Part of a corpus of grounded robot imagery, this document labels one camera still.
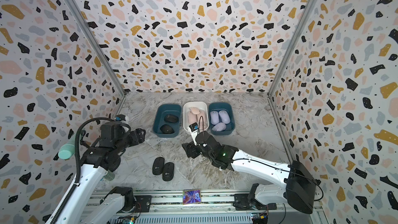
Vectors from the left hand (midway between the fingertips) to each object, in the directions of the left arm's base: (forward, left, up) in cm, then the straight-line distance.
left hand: (141, 132), depth 76 cm
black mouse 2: (+12, -7, -18) cm, 23 cm away
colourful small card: (-25, -24, -19) cm, 40 cm away
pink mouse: (+27, -24, -17) cm, 40 cm away
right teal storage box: (+29, -47, -16) cm, 57 cm away
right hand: (-5, -24, -2) cm, 24 cm away
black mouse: (+22, -8, -20) cm, 31 cm away
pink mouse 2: (+21, -22, -18) cm, 35 cm away
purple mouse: (+14, -40, -18) cm, 46 cm away
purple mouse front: (+23, -44, -19) cm, 53 cm away
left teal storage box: (+29, -1, -19) cm, 34 cm away
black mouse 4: (-13, -12, -18) cm, 25 cm away
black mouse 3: (-11, -5, -18) cm, 22 cm away
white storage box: (+31, -30, -17) cm, 46 cm away
